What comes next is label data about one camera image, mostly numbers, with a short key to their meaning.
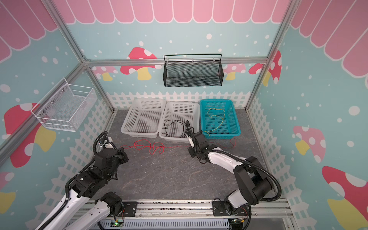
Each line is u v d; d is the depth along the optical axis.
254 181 0.44
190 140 0.81
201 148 0.69
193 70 0.94
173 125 1.09
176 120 1.07
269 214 0.73
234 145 0.97
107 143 0.61
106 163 0.52
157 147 0.80
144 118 1.14
